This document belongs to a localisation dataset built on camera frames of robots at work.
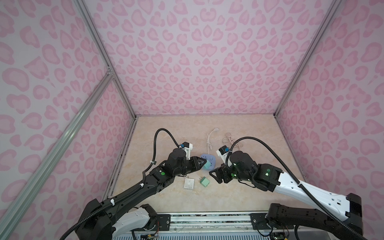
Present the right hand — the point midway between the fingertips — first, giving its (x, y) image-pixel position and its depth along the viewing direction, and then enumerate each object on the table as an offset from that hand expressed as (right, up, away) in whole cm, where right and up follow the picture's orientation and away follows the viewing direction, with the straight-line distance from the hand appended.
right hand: (214, 170), depth 70 cm
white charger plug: (-13, -11, +14) cm, 22 cm away
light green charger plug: (-4, -11, +15) cm, 19 cm away
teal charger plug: (-3, +1, +5) cm, 6 cm away
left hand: (-2, +2, +3) cm, 5 cm away
